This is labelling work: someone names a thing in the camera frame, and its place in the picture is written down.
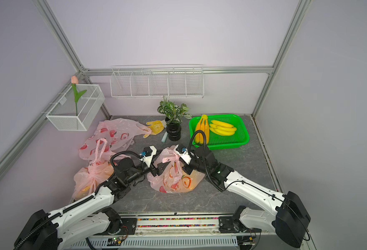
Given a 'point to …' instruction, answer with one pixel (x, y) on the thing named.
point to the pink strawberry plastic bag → (111, 136)
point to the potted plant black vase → (174, 114)
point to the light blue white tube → (164, 137)
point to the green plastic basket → (233, 141)
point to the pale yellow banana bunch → (222, 128)
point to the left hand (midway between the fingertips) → (166, 155)
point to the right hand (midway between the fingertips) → (178, 155)
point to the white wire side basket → (62, 116)
